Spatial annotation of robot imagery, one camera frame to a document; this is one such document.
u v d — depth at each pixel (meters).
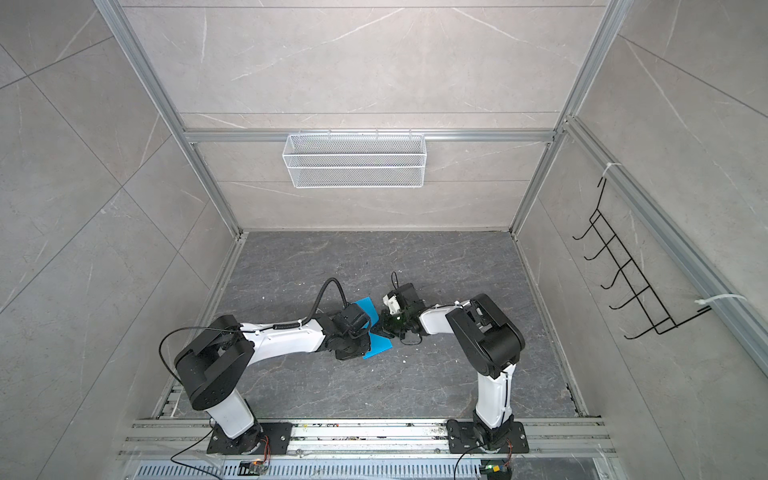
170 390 0.84
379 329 0.84
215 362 0.46
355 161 1.01
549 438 0.75
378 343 0.88
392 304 0.91
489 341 0.51
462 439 0.73
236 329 0.50
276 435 0.73
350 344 0.75
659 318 0.58
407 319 0.76
